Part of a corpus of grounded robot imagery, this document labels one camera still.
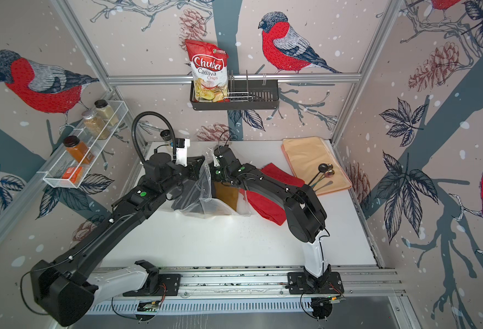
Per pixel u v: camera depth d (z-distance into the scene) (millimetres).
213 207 799
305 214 491
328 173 1037
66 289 368
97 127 759
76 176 668
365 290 730
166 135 1100
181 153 633
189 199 796
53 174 650
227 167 671
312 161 1111
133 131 489
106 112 811
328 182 1031
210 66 778
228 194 954
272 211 901
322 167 1067
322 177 1037
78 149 667
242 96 792
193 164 634
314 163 1086
